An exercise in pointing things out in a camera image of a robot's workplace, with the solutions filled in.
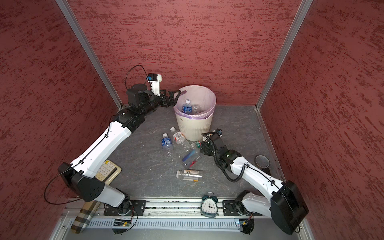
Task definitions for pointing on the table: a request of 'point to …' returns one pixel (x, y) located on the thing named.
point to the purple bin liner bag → (197, 95)
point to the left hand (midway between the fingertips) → (173, 93)
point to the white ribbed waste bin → (194, 111)
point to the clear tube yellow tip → (193, 179)
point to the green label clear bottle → (195, 144)
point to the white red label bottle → (179, 138)
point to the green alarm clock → (209, 207)
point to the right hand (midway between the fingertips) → (206, 149)
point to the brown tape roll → (262, 161)
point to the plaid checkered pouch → (84, 216)
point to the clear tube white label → (192, 173)
